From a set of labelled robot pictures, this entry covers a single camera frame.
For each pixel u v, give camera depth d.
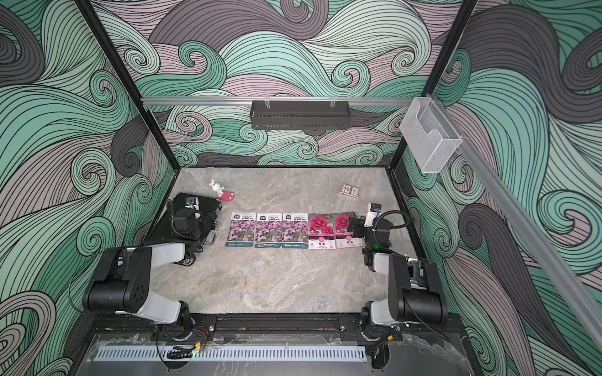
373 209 0.80
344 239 0.95
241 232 0.95
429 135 0.77
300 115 0.95
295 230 0.96
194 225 0.76
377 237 0.70
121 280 0.46
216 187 1.03
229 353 0.70
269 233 0.95
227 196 1.08
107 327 0.75
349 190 1.10
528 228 0.51
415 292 0.44
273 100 0.93
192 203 0.81
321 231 0.95
